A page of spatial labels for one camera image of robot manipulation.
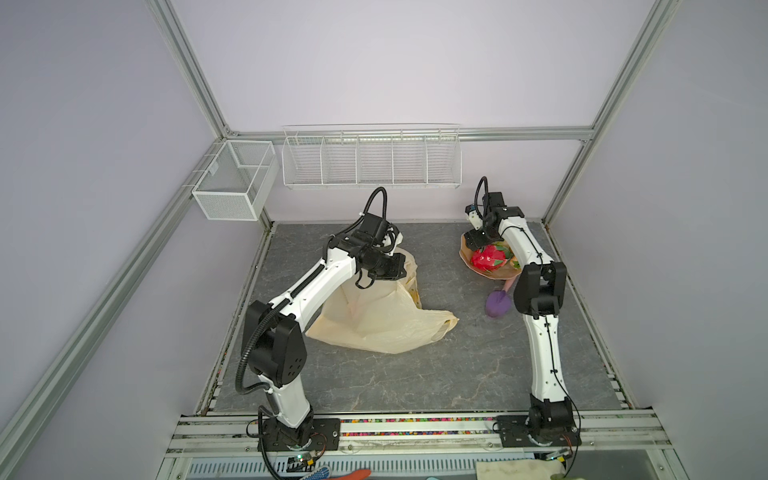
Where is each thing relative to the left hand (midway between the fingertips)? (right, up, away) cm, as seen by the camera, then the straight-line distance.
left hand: (407, 277), depth 82 cm
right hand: (+28, +11, +25) cm, 39 cm away
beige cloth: (+26, -43, -13) cm, 52 cm away
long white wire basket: (+6, +41, +23) cm, 47 cm away
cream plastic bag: (-6, -10, -2) cm, 12 cm away
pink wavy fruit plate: (+34, 0, +20) cm, 39 cm away
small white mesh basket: (-58, +31, +19) cm, 68 cm away
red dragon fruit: (+28, +5, +17) cm, 33 cm away
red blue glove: (-20, -45, -13) cm, 51 cm away
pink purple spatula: (+30, -9, +14) cm, 35 cm away
